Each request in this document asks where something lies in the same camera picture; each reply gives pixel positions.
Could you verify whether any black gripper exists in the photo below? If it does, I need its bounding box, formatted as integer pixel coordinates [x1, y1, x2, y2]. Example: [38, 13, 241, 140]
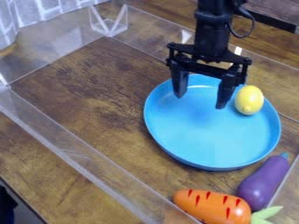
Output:
[165, 42, 252, 109]

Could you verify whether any purple toy eggplant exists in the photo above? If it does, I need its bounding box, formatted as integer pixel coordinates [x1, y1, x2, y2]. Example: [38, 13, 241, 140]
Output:
[236, 152, 289, 211]

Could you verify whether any orange toy carrot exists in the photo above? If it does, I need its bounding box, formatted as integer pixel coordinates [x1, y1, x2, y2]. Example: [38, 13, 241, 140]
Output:
[172, 189, 283, 224]

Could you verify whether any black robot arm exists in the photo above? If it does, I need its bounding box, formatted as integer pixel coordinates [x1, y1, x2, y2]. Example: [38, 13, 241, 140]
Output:
[167, 0, 255, 109]

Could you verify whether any yellow toy lemon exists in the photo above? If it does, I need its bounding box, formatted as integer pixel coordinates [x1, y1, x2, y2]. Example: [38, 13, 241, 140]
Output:
[235, 85, 264, 116]

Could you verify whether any blue round plate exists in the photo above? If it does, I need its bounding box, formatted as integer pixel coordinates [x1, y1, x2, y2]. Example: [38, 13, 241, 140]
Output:
[144, 74, 281, 171]

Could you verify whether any white patterned curtain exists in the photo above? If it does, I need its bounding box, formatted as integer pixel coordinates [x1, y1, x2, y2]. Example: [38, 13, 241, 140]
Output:
[0, 0, 108, 50]

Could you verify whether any clear acrylic enclosure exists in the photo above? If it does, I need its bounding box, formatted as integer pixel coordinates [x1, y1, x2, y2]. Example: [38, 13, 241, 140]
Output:
[0, 0, 299, 224]

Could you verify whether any black cable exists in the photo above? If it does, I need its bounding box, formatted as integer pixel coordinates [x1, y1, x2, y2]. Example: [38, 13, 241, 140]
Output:
[227, 5, 256, 39]

